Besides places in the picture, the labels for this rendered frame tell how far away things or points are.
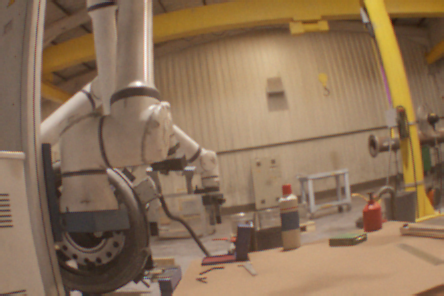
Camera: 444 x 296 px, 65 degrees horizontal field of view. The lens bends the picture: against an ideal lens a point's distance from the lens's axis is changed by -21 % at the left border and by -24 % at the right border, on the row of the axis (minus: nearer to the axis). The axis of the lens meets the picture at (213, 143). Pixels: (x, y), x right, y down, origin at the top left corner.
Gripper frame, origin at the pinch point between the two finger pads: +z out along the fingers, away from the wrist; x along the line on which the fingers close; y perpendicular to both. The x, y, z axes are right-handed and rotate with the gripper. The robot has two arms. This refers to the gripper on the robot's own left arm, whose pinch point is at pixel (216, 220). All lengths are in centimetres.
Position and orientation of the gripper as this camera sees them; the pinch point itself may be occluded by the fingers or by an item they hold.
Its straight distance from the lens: 217.0
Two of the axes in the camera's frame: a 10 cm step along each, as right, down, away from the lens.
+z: 1.3, 9.8, -1.3
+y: 8.6, -1.8, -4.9
